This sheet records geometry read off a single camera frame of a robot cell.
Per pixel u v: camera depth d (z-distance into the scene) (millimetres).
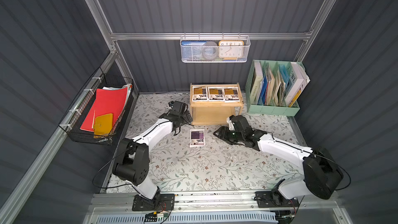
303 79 912
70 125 588
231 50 886
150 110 1110
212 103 867
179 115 717
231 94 889
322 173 437
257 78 937
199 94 889
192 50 841
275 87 968
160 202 720
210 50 908
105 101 734
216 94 889
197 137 963
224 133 740
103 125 677
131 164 452
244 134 654
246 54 867
